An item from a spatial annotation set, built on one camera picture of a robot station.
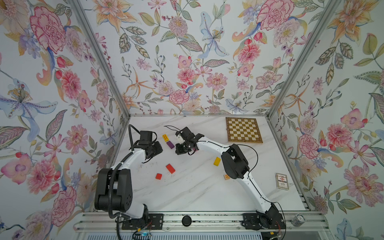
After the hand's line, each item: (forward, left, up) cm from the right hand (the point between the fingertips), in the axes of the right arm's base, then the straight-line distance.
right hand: (175, 150), depth 100 cm
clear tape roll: (-39, -63, +3) cm, 75 cm away
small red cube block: (-18, +8, -1) cm, 20 cm away
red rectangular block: (-13, +2, -1) cm, 13 cm away
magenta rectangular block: (-12, -13, +20) cm, 27 cm away
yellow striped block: (+10, +8, 0) cm, 13 cm away
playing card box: (-19, -64, -1) cm, 66 cm away
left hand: (-3, +7, +8) cm, 11 cm away
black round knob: (-41, -10, 0) cm, 42 cm away
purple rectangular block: (+4, +4, 0) cm, 6 cm away
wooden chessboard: (+18, -49, 0) cm, 52 cm away
